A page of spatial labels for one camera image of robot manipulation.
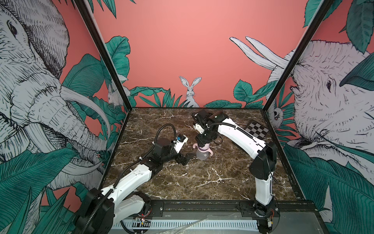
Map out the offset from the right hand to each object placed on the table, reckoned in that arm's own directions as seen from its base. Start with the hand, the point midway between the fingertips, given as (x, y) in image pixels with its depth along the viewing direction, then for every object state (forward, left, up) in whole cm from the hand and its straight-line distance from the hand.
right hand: (201, 140), depth 83 cm
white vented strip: (-39, -3, -16) cm, 42 cm away
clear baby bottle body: (-2, -1, -15) cm, 15 cm away
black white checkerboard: (+18, -42, -14) cm, 48 cm away
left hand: (-5, +7, 0) cm, 8 cm away
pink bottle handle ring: (-4, -3, -2) cm, 5 cm away
